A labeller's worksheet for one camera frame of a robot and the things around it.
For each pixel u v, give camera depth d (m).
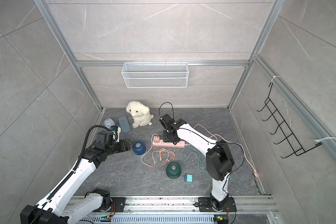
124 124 1.05
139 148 0.84
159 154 0.93
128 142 0.72
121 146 0.70
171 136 0.73
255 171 0.88
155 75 1.01
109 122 1.01
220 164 0.47
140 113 0.95
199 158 0.90
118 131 0.71
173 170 0.75
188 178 0.81
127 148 0.71
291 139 0.64
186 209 0.73
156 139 0.93
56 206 0.40
